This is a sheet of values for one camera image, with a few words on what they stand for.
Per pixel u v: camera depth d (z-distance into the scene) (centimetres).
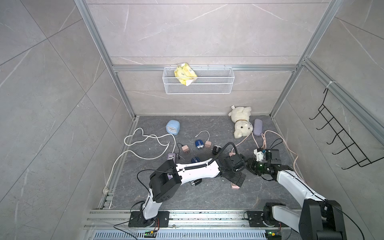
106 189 86
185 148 98
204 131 105
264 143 102
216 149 96
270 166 66
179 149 98
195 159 93
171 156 93
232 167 62
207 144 101
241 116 110
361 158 59
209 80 101
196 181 84
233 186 82
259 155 81
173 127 103
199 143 101
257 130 109
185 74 87
